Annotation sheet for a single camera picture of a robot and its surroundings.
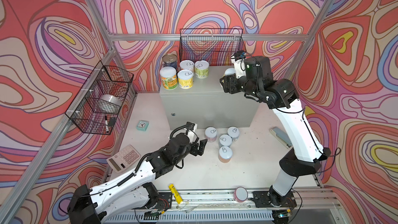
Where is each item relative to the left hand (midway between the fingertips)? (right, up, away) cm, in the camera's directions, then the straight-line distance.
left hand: (202, 137), depth 74 cm
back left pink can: (+6, -1, +16) cm, 17 cm away
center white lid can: (+14, -5, +14) cm, 20 cm away
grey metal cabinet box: (+2, +15, +14) cm, 20 cm away
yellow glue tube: (-12, -29, -1) cm, 31 cm away
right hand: (+12, +25, -10) cm, 29 cm away
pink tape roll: (+18, -26, -4) cm, 31 cm away
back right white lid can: (+19, -1, +16) cm, 25 cm away
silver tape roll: (-42, +16, -4) cm, 46 cm away
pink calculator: (-44, -14, +10) cm, 47 cm away
